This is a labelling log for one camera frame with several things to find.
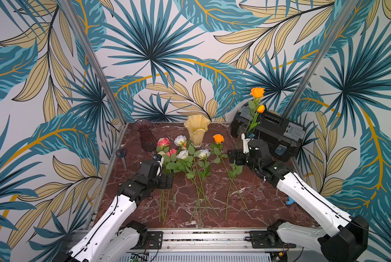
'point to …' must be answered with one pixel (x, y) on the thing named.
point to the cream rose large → (163, 153)
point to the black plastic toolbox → (285, 138)
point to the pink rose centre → (171, 151)
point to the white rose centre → (183, 154)
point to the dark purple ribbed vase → (148, 142)
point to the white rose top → (181, 140)
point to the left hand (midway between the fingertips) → (163, 178)
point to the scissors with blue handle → (122, 153)
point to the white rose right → (205, 171)
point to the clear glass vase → (246, 129)
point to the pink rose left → (163, 145)
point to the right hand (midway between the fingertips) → (236, 151)
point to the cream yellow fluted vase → (197, 125)
